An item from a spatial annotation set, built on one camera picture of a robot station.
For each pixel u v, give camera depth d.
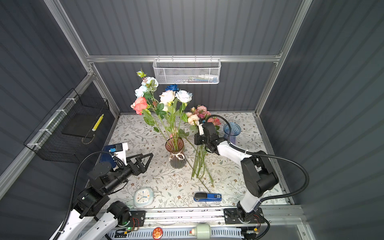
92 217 0.48
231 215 0.73
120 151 0.58
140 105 0.64
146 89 0.68
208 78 0.91
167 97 0.67
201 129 0.74
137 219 0.72
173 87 0.74
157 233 0.69
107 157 0.94
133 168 0.57
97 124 0.77
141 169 0.58
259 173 0.47
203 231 0.63
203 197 0.80
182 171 0.90
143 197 0.77
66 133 0.72
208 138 0.70
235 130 0.85
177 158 0.79
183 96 0.65
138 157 0.58
